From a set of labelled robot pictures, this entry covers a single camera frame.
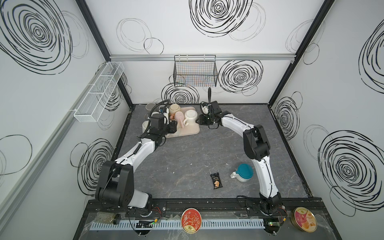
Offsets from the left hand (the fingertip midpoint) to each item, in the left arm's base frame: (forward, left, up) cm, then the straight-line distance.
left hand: (174, 121), depth 88 cm
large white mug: (+12, -9, -9) cm, 17 cm away
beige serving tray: (+5, -8, -16) cm, 19 cm away
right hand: (+8, -12, -9) cm, 17 cm away
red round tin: (-47, -12, -13) cm, 51 cm away
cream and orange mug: (+17, +4, -8) cm, 19 cm away
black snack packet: (-28, -25, -16) cm, 41 cm away
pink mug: (+10, -1, -7) cm, 12 cm away
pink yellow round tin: (-45, -64, -13) cm, 79 cm away
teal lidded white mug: (-26, -39, -10) cm, 48 cm away
